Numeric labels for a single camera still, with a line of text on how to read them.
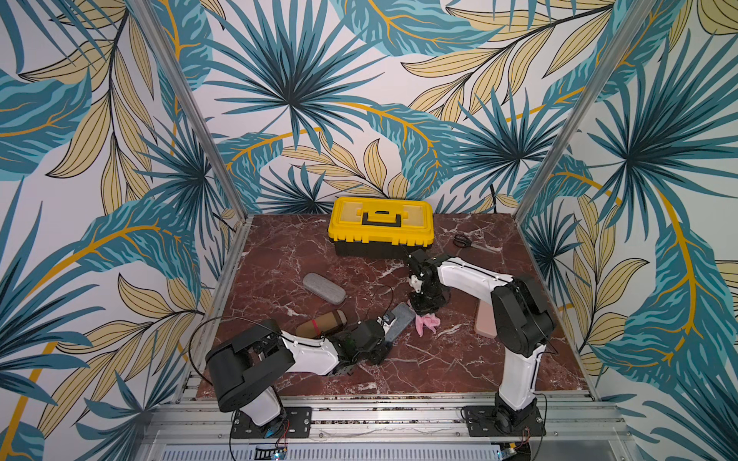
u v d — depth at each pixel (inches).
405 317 34.9
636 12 26.9
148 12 26.7
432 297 31.1
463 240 44.5
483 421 29.3
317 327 34.2
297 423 29.0
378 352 30.8
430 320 34.7
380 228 37.6
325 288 37.5
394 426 29.0
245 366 17.9
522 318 20.0
